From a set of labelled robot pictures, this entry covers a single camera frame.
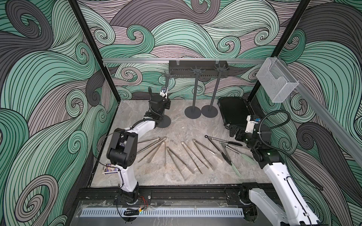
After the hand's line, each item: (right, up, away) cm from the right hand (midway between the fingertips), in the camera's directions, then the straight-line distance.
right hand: (235, 127), depth 77 cm
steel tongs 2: (-29, -26, +7) cm, 39 cm away
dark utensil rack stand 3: (-6, +9, +34) cm, 36 cm away
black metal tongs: (-10, -9, +19) cm, 23 cm away
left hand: (-41, +21, +13) cm, 48 cm away
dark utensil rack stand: (-41, +1, +30) cm, 51 cm away
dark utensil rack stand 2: (-18, +8, +35) cm, 41 cm away
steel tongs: (-45, -11, +19) cm, 49 cm away
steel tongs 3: (-14, -19, +13) cm, 27 cm away
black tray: (+16, +10, +41) cm, 46 cm away
